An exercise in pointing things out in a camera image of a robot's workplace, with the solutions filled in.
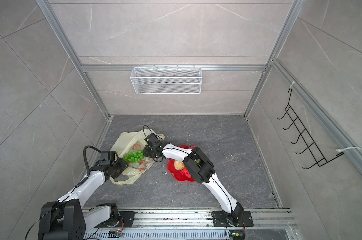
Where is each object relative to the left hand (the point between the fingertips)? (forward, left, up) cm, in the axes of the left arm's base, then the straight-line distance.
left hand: (125, 161), depth 89 cm
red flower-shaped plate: (+8, -40, +1) cm, 41 cm away
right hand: (+7, -9, -3) cm, 12 cm away
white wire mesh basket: (+47, -25, +26) cm, 59 cm away
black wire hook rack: (-16, -90, +29) cm, 96 cm away
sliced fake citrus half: (+13, -4, -4) cm, 14 cm away
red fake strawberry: (-9, -36, +1) cm, 37 cm away
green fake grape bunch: (+4, -5, -1) cm, 6 cm away
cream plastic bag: (+7, -3, +6) cm, 10 cm away
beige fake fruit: (-5, -32, +2) cm, 33 cm away
